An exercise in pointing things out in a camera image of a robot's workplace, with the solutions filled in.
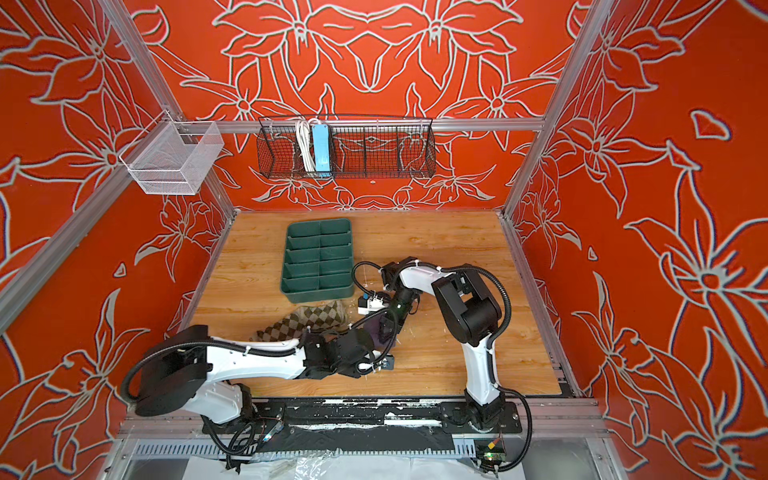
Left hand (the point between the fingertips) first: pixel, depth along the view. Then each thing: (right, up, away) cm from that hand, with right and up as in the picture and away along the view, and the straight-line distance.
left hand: (369, 344), depth 81 cm
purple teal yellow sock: (+1, +5, 0) cm, 6 cm away
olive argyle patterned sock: (-15, +6, +9) cm, 18 cm away
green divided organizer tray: (-17, +23, +14) cm, 32 cm away
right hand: (+4, 0, +5) cm, 6 cm away
